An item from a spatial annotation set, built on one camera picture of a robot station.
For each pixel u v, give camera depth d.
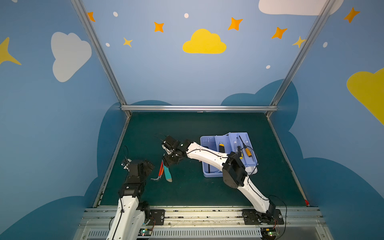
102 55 0.86
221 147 0.93
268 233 0.71
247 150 0.86
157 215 0.76
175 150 0.69
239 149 0.88
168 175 0.88
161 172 0.89
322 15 0.72
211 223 0.74
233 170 0.56
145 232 0.71
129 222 0.49
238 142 0.91
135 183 0.62
